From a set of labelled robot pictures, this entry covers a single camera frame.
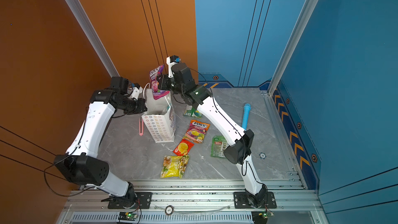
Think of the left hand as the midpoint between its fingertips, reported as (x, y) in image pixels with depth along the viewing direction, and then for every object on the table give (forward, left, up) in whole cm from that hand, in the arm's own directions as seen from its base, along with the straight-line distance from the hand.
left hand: (147, 107), depth 79 cm
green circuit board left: (-43, +4, -26) cm, 51 cm away
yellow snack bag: (-23, -14, -20) cm, 34 cm away
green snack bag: (+15, -20, -23) cm, 34 cm away
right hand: (+4, -7, +16) cm, 18 cm away
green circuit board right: (-43, -56, -26) cm, 75 cm away
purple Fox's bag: (+1, -7, +9) cm, 11 cm away
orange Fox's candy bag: (-1, -25, -22) cm, 33 cm away
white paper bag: (-6, -7, -1) cm, 10 cm away
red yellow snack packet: (-11, -17, -23) cm, 31 cm away
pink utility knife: (+3, +11, -24) cm, 27 cm away
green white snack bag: (-9, -38, -24) cm, 46 cm away
